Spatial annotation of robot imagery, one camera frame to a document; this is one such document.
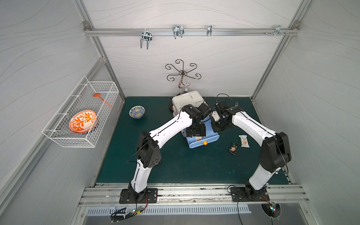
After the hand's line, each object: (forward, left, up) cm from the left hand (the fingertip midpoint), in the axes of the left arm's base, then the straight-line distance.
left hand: (200, 136), depth 80 cm
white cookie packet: (+2, 0, -6) cm, 7 cm away
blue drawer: (+1, -6, -1) cm, 7 cm away
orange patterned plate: (-4, +57, +19) cm, 60 cm away
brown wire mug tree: (+39, +11, +16) cm, 44 cm away
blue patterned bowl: (+29, +48, -14) cm, 58 cm away
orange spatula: (+16, +59, +16) cm, 63 cm away
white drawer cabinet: (+25, +4, +7) cm, 26 cm away
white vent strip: (-34, +12, -16) cm, 39 cm away
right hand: (+9, -10, -4) cm, 14 cm away
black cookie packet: (0, -23, -15) cm, 28 cm away
